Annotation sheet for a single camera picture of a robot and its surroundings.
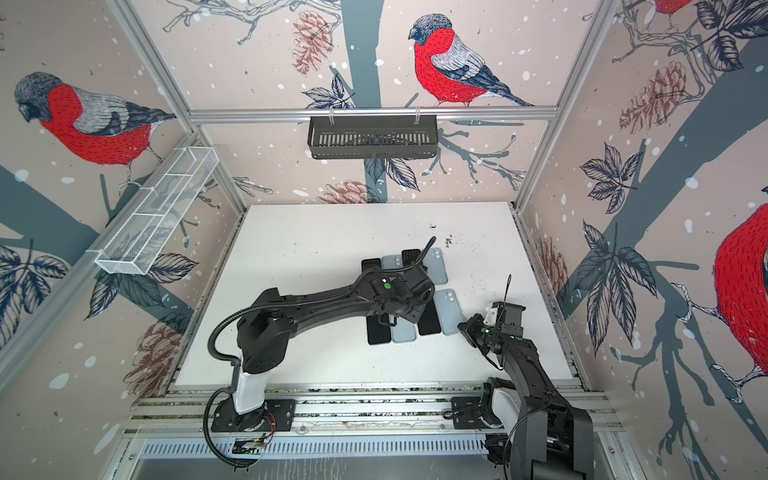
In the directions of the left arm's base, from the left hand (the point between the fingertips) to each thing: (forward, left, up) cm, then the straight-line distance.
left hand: (417, 309), depth 82 cm
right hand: (-2, -13, -8) cm, 15 cm away
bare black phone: (+22, +15, -9) cm, 28 cm away
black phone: (-1, -4, -8) cm, 9 cm away
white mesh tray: (+20, +71, +21) cm, 76 cm away
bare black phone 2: (+26, +1, -10) cm, 28 cm away
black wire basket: (+56, +12, +20) cm, 61 cm away
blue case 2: (-3, +4, -9) cm, 10 cm away
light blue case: (+23, +7, -10) cm, 25 cm away
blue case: (+5, -11, -12) cm, 17 cm away
